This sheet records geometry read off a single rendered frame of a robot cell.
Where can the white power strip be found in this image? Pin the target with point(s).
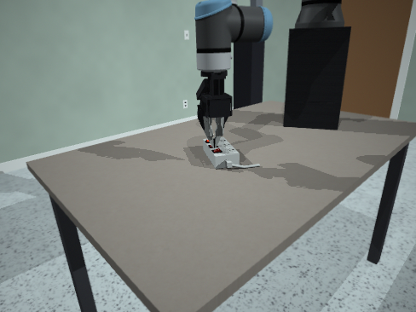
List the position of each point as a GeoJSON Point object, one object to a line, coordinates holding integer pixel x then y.
{"type": "Point", "coordinates": [224, 155]}

